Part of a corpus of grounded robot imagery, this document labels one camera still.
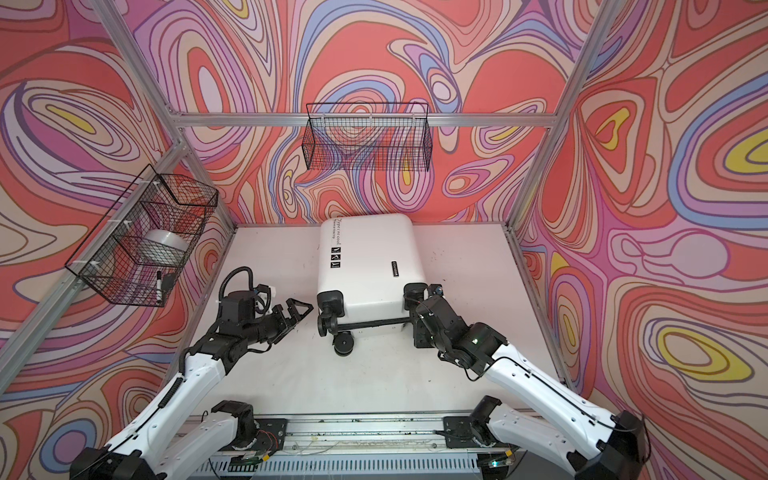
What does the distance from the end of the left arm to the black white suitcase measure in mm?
93

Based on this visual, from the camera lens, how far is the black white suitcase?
2.54 feet

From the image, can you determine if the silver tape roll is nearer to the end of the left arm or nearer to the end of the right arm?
the end of the left arm

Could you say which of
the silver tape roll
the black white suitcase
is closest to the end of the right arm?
the black white suitcase

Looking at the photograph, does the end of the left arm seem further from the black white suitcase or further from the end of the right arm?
the end of the right arm

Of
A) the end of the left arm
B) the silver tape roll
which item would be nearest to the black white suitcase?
the end of the left arm

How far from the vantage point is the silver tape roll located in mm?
706

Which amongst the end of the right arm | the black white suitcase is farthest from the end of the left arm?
the end of the right arm

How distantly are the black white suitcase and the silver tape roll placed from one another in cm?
35

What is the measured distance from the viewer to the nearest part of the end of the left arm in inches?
22.8

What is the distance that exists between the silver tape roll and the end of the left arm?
20 cm

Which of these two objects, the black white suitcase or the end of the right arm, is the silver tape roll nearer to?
the black white suitcase

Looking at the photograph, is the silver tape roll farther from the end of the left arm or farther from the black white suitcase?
the black white suitcase
